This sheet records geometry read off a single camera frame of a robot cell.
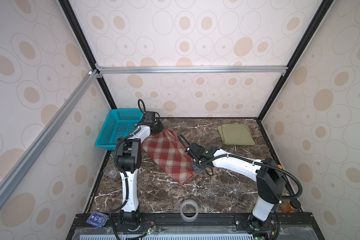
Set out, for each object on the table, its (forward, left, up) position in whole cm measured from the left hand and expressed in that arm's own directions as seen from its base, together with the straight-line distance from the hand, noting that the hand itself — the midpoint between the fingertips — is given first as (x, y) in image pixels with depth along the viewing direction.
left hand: (166, 122), depth 103 cm
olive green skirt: (-3, -49, -9) cm, 50 cm away
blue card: (-58, +30, -6) cm, 66 cm away
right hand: (-31, -21, -3) cm, 37 cm away
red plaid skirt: (-15, 0, -7) cm, 17 cm away
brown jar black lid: (-52, -64, -1) cm, 83 cm away
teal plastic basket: (+8, +39, -10) cm, 41 cm away
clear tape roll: (-50, -15, -7) cm, 52 cm away
